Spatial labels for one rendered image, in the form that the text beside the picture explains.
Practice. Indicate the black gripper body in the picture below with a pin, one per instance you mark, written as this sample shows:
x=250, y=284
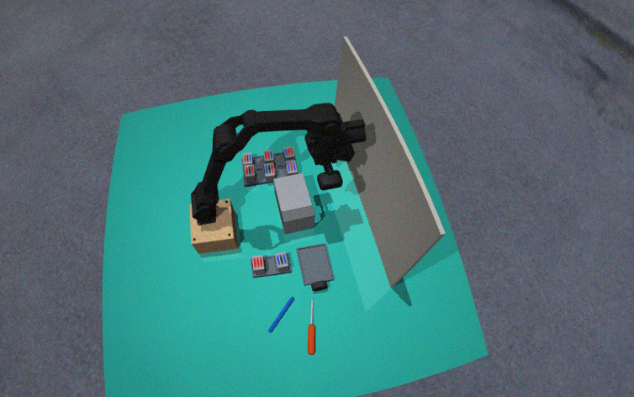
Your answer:
x=330, y=178

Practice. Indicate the grey wall panel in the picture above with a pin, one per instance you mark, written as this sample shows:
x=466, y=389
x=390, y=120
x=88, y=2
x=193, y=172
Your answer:
x=399, y=210

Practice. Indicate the orange-handled screwdriver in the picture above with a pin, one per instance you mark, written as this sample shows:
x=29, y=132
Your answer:
x=311, y=332

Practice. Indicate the blue thin rod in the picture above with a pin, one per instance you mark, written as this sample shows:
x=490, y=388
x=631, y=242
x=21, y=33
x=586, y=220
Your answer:
x=281, y=314

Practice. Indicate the black cylinder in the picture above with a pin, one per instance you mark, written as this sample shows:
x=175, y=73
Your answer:
x=320, y=285

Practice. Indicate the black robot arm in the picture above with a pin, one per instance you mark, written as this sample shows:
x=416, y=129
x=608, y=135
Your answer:
x=322, y=122

